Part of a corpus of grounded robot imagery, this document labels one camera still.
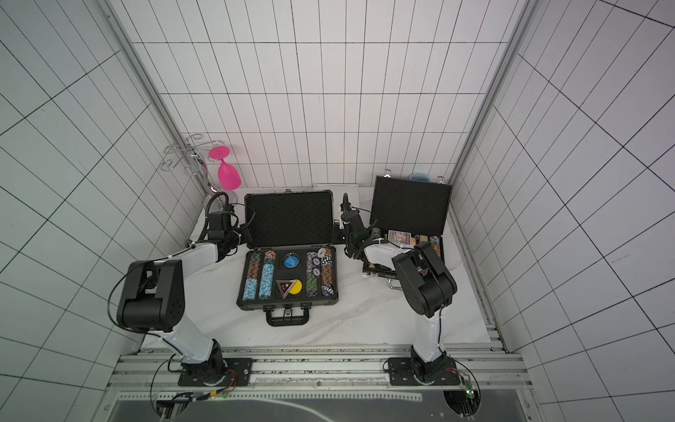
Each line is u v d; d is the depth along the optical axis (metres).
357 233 0.76
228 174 1.01
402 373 0.72
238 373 0.72
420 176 1.15
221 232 0.75
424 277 0.51
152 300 0.47
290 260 0.92
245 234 0.86
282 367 0.75
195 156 0.92
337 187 1.13
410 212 1.00
